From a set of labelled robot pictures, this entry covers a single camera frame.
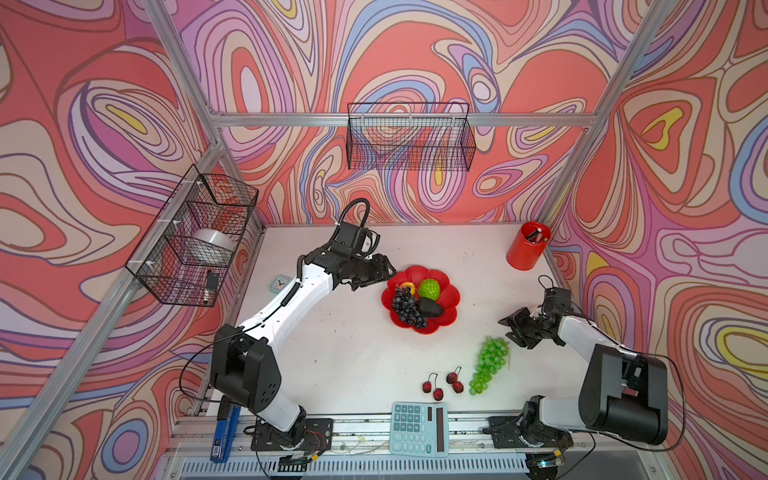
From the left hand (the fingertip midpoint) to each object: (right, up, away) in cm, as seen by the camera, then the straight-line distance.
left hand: (393, 271), depth 80 cm
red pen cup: (+45, +8, +17) cm, 49 cm away
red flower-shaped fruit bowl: (+18, -9, +15) cm, 25 cm away
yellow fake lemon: (+5, -5, +15) cm, 17 cm away
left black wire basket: (-51, +5, -8) cm, 52 cm away
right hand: (+34, -18, +9) cm, 39 cm away
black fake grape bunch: (+4, -11, +10) cm, 15 cm away
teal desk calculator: (+6, -39, -8) cm, 40 cm away
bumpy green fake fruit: (+12, -6, +13) cm, 19 cm away
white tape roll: (-45, +8, -7) cm, 46 cm away
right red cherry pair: (+16, -30, +1) cm, 34 cm away
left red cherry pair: (+12, -33, -2) cm, 35 cm away
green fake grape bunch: (+28, -24, +2) cm, 37 cm away
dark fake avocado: (+11, -12, +10) cm, 19 cm away
